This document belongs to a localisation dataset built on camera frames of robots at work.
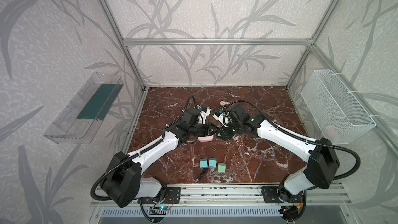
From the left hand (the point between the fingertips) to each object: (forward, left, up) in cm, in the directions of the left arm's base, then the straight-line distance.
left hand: (219, 126), depth 78 cm
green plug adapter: (-16, -2, -17) cm, 23 cm away
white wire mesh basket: (-3, -49, +17) cm, 51 cm away
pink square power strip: (+1, +7, -16) cm, 18 cm away
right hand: (+1, 0, -3) cm, 4 cm away
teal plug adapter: (-13, +3, -17) cm, 21 cm away
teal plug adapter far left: (-13, +8, -17) cm, 23 cm away
